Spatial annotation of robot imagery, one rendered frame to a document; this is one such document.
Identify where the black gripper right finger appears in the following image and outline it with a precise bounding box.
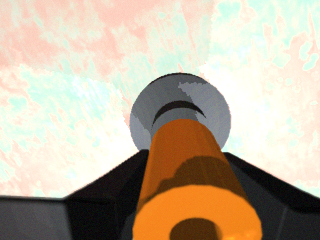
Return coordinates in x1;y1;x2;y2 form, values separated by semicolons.
223;152;320;240

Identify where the orange knob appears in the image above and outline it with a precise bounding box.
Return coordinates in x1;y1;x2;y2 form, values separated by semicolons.
133;119;262;240

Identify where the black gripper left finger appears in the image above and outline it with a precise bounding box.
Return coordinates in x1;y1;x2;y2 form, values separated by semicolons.
0;149;149;240

